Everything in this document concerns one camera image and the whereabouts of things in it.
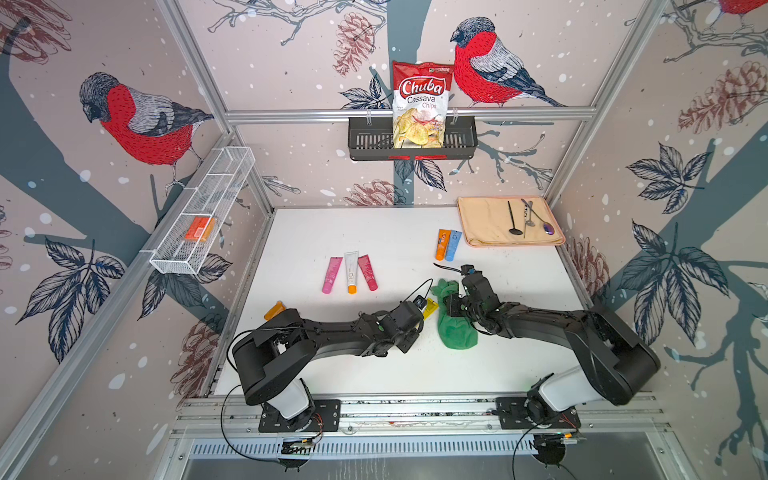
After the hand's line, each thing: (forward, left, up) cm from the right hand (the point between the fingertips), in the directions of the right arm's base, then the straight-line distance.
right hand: (442, 298), depth 92 cm
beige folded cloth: (+36, -21, -2) cm, 42 cm away
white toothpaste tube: (+15, +31, -1) cm, 35 cm away
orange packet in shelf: (+1, +63, +31) cm, 70 cm away
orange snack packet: (-5, +53, -2) cm, 53 cm away
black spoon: (+30, -29, -1) cm, 42 cm away
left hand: (-9, +9, 0) cm, 12 cm away
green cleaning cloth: (-11, -2, +1) cm, 11 cm away
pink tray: (+37, -31, -2) cm, 48 cm away
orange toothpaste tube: (+25, -2, -2) cm, 25 cm away
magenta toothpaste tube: (+8, +37, -2) cm, 38 cm away
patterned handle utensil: (+39, -37, -3) cm, 54 cm away
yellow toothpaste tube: (-2, +4, -2) cm, 5 cm away
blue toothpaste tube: (+22, -5, -1) cm, 23 cm away
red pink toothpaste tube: (+10, +24, -1) cm, 26 cm away
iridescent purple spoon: (+33, -43, -3) cm, 55 cm away
